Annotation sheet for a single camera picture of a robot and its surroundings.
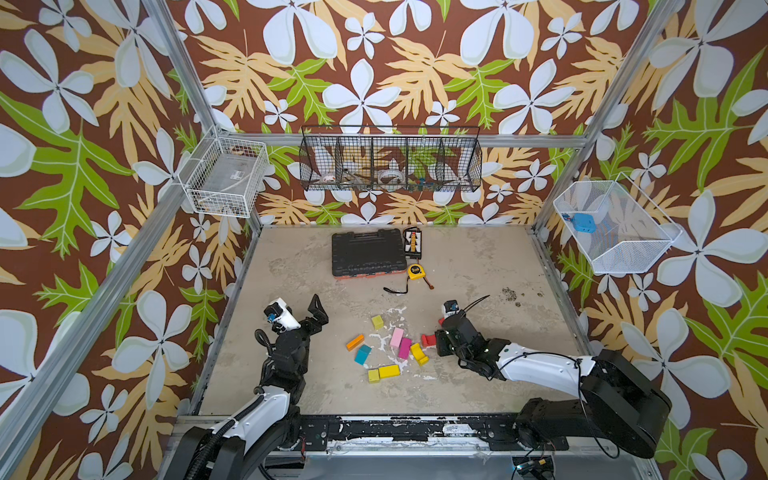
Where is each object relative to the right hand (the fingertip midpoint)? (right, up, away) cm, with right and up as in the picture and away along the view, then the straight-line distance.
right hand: (435, 333), depth 89 cm
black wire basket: (-13, +56, +9) cm, 58 cm away
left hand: (-39, +11, -6) cm, 41 cm away
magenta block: (-9, -4, -1) cm, 10 cm away
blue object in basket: (+43, +33, -3) cm, 54 cm away
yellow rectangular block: (-14, -10, -5) cm, 18 cm away
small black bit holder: (-4, +30, +26) cm, 40 cm away
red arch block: (-2, -2, -1) cm, 3 cm away
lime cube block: (-17, +3, +2) cm, 18 cm away
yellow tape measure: (-4, +18, +15) cm, 24 cm away
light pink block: (-12, -2, +2) cm, 12 cm away
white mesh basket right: (+49, +30, -12) cm, 59 cm away
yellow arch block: (-5, -6, -3) cm, 8 cm away
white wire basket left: (-63, +47, -2) cm, 78 cm away
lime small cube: (-19, -10, -7) cm, 22 cm away
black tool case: (-26, +24, +20) cm, 40 cm away
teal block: (-22, -6, -3) cm, 23 cm away
